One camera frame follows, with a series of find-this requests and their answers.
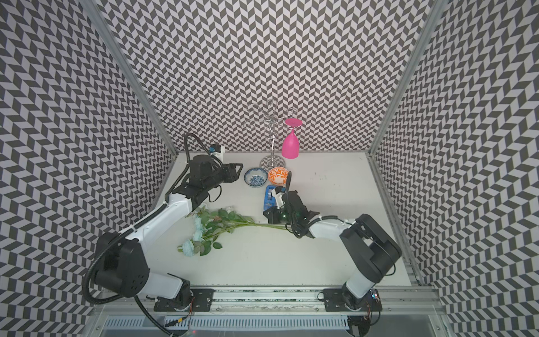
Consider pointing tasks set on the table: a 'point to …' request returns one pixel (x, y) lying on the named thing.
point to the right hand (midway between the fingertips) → (263, 217)
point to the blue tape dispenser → (269, 201)
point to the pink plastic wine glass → (290, 146)
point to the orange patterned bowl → (278, 175)
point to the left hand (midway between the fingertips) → (238, 166)
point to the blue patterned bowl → (255, 177)
